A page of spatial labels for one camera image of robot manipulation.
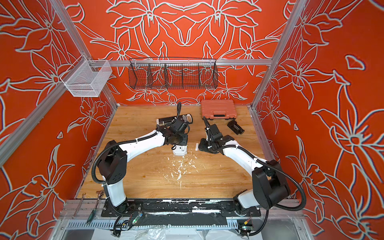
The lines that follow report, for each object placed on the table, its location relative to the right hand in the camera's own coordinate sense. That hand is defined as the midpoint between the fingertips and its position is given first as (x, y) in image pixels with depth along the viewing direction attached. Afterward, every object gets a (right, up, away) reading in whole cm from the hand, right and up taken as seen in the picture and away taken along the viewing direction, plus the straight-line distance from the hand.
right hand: (200, 145), depth 86 cm
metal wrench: (-63, -29, -12) cm, 70 cm away
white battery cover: (-2, -3, +9) cm, 10 cm away
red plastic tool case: (+16, +23, +26) cm, 38 cm away
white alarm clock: (-12, -4, +4) cm, 14 cm away
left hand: (-9, +3, +3) cm, 10 cm away
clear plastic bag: (-20, -37, -19) cm, 47 cm away
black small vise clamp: (+26, +9, +18) cm, 33 cm away
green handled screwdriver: (-54, -24, -9) cm, 60 cm away
